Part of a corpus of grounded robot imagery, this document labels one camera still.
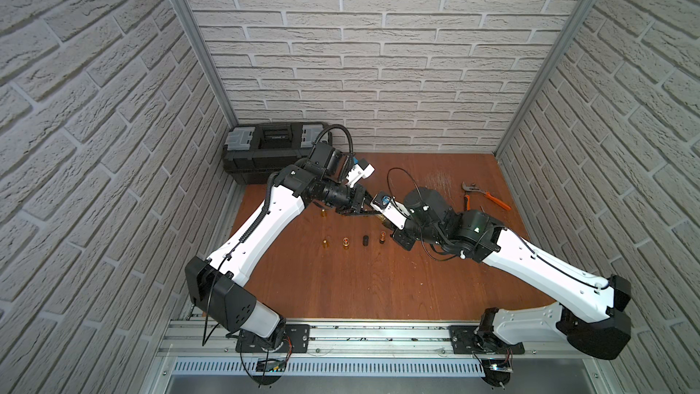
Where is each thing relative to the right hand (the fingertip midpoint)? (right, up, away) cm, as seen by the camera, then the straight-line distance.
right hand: (392, 217), depth 69 cm
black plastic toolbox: (-47, +19, +27) cm, 58 cm away
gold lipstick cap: (-20, -12, +21) cm, 31 cm away
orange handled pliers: (+38, +6, +37) cm, 53 cm away
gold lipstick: (-13, -11, +18) cm, 25 cm away
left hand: (-3, +3, -3) cm, 5 cm away
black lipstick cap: (-7, -11, +20) cm, 24 cm away
